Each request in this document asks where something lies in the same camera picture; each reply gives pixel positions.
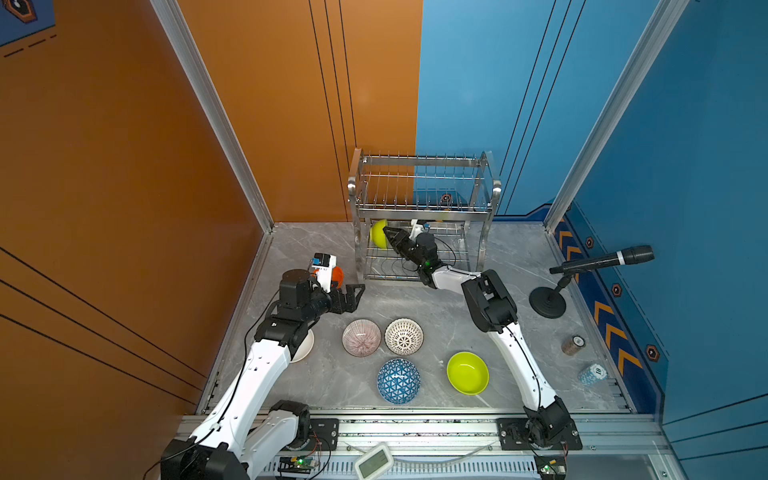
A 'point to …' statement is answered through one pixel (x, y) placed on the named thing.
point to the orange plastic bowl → (338, 275)
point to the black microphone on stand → (550, 302)
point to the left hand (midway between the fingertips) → (352, 281)
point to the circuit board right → (551, 467)
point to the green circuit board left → (296, 465)
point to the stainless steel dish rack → (454, 193)
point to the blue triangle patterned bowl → (398, 381)
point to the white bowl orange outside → (305, 347)
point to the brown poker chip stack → (571, 346)
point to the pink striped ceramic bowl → (361, 337)
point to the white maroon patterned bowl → (404, 336)
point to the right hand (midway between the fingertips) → (385, 230)
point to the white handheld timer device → (375, 462)
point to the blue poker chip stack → (592, 375)
